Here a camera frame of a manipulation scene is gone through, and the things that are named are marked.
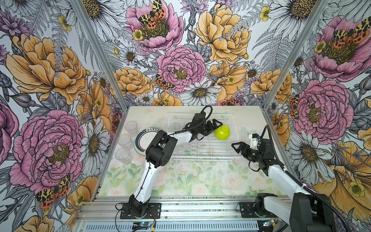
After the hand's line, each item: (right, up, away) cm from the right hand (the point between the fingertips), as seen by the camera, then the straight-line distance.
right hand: (236, 151), depth 86 cm
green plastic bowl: (-6, +10, +10) cm, 15 cm away
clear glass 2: (-69, +4, +10) cm, 70 cm away
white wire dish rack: (-14, 0, +10) cm, 18 cm away
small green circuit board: (-51, -33, -15) cm, 62 cm away
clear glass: (-68, +13, +17) cm, 71 cm away
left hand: (-8, +12, +10) cm, 18 cm away
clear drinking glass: (-69, -4, +6) cm, 69 cm away
